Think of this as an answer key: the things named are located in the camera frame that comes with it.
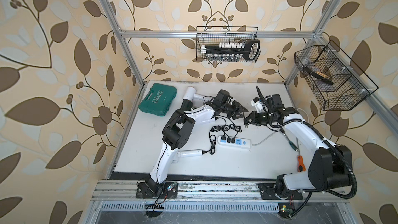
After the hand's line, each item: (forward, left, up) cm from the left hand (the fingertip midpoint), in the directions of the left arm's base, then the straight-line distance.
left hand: (245, 110), depth 86 cm
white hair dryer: (+21, +33, -11) cm, 40 cm away
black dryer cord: (-14, +18, -15) cm, 28 cm away
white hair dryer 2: (-20, +34, -13) cm, 42 cm away
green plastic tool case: (+16, +55, -11) cm, 59 cm away
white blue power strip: (-14, 0, -13) cm, 19 cm away
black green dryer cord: (-7, +4, -9) cm, 12 cm away
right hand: (-5, +1, -2) cm, 6 cm away
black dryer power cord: (-3, +11, -15) cm, 19 cm away
